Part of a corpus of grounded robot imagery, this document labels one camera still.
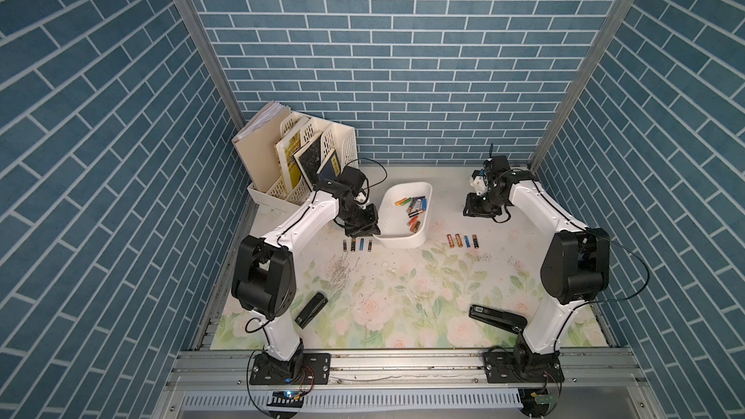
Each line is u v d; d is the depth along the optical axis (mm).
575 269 495
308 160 987
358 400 770
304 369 720
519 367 676
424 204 869
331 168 982
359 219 747
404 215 934
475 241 987
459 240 989
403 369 753
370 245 965
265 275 468
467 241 989
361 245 971
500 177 680
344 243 978
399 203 968
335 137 1010
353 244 963
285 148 912
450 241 985
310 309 807
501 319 788
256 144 889
